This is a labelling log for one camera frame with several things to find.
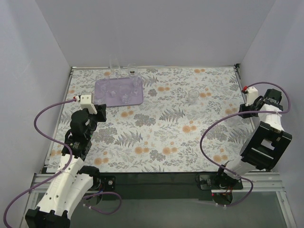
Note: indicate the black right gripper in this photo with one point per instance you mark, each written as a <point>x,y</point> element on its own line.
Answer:
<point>248,111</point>

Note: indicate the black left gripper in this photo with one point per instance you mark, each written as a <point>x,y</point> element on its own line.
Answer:
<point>100,112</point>

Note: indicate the small clear shot glass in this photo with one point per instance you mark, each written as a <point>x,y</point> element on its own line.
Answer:
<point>113,92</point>

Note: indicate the clear tall tumbler glass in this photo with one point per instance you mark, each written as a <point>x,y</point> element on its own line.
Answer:
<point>125,93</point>

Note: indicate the clear plain drinking glass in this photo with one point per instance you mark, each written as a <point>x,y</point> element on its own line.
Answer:
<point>115,66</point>

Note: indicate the clear wine glass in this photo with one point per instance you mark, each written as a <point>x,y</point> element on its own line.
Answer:
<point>137,81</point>

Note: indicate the clear small tumbler glass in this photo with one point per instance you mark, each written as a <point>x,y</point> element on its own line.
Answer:
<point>193,95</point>

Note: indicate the clear champagne flute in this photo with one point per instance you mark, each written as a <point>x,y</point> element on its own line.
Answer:
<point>132,70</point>

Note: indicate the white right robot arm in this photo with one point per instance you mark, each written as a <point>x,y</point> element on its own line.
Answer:
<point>265,146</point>

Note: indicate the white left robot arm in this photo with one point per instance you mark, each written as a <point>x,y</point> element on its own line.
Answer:
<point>72,178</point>

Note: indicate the lilac plastic tray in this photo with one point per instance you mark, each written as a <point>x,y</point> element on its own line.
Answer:
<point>118,92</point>

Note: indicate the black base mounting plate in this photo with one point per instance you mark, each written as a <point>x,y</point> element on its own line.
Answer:
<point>166,185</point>

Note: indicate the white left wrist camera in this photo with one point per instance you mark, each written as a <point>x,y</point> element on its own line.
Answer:
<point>86,102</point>

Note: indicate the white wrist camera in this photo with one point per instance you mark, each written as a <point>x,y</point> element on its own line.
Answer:
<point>251,94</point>
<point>86,102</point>

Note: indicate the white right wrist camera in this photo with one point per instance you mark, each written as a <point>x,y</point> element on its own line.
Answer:
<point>251,94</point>

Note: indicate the aluminium frame rail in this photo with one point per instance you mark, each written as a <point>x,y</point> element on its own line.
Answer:
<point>262,182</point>

